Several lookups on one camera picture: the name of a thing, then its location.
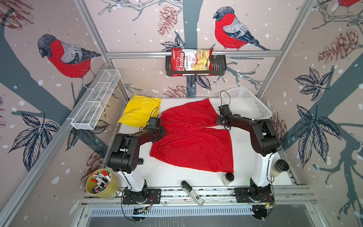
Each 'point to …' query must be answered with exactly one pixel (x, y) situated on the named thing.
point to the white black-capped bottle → (279, 166)
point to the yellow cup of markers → (102, 183)
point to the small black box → (140, 161)
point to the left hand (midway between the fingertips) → (163, 132)
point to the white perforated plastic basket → (242, 101)
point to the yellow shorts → (138, 109)
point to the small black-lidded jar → (228, 178)
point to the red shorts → (193, 137)
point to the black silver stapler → (185, 186)
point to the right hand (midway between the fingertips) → (219, 121)
